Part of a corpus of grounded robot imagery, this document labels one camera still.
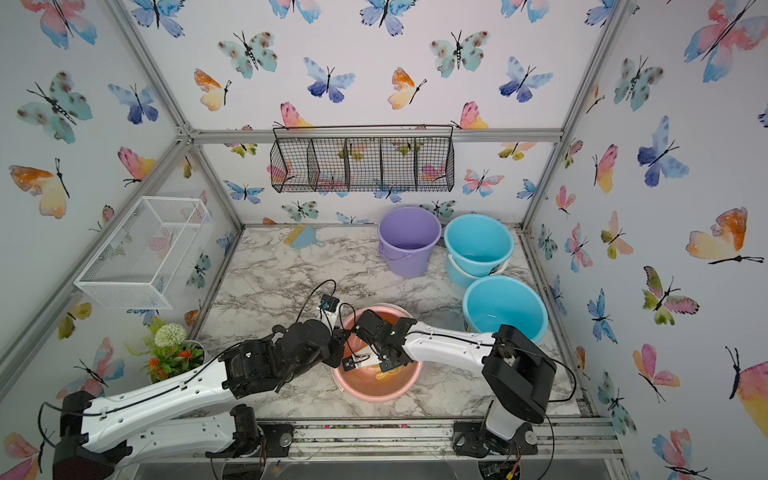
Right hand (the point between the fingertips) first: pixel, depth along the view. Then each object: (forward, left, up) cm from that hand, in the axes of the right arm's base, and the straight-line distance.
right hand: (385, 340), depth 84 cm
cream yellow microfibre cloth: (-8, +1, -4) cm, 9 cm away
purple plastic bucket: (+32, -5, +9) cm, 33 cm away
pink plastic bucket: (-10, +3, -5) cm, 12 cm away
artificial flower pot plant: (-10, +50, +12) cm, 53 cm away
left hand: (-5, +7, +13) cm, 16 cm away
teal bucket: (+8, -29, +11) cm, 32 cm away
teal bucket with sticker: (+35, -29, +1) cm, 46 cm away
